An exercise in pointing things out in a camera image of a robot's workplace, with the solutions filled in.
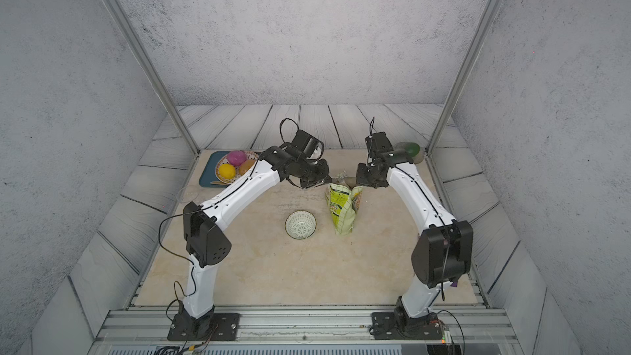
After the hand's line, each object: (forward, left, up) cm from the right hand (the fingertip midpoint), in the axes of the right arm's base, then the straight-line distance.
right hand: (365, 177), depth 85 cm
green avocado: (+31, -27, -17) cm, 44 cm away
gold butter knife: (+11, +60, -17) cm, 64 cm away
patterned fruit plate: (+23, +61, -15) cm, 67 cm away
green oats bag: (-8, +7, -5) cm, 12 cm away
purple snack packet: (-38, -13, +13) cm, 42 cm away
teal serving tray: (+16, +67, -17) cm, 71 cm away
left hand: (-4, +9, +3) cm, 11 cm away
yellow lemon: (+15, +57, -14) cm, 60 cm away
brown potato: (+19, +50, -15) cm, 55 cm away
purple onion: (+22, +54, -13) cm, 59 cm away
